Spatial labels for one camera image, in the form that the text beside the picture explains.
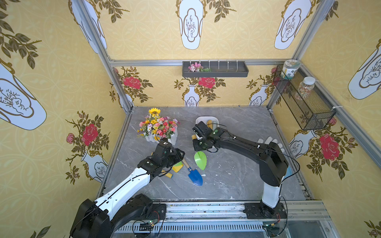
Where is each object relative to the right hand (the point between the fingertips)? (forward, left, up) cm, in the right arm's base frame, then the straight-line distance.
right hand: (198, 143), depth 89 cm
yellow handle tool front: (-18, +16, -6) cm, 25 cm away
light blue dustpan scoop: (-12, -53, -10) cm, 56 cm away
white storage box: (+21, -12, -5) cm, 25 cm away
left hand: (-8, +11, +2) cm, 13 cm away
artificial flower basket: (+5, +26, +7) cm, 27 cm away
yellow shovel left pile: (-11, +12, -9) cm, 19 cm away
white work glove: (+10, -48, -9) cm, 50 cm away
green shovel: (-10, -2, 0) cm, 10 cm away
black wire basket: (+15, -57, +23) cm, 63 cm away
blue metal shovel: (-16, +2, -9) cm, 18 cm away
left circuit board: (-41, +23, -10) cm, 49 cm away
